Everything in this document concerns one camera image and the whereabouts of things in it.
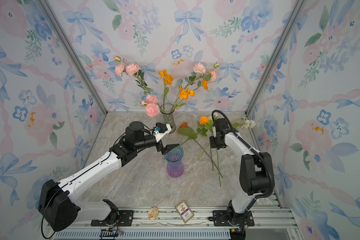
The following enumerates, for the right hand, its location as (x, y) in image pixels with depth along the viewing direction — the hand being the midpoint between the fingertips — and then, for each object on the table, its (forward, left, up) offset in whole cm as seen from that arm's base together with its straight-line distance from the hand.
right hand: (216, 142), depth 93 cm
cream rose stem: (+21, +2, 0) cm, 21 cm away
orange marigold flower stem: (+12, +18, -5) cm, 22 cm away
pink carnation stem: (+4, +36, +27) cm, 45 cm away
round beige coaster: (-38, +36, -8) cm, 53 cm away
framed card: (-37, +20, -6) cm, 43 cm away
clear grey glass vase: (+18, +31, +10) cm, 37 cm away
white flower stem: (+18, -25, -3) cm, 31 cm away
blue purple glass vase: (-15, +26, -6) cm, 30 cm away
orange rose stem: (+14, +7, -3) cm, 16 cm away
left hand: (-10, +25, +22) cm, 34 cm away
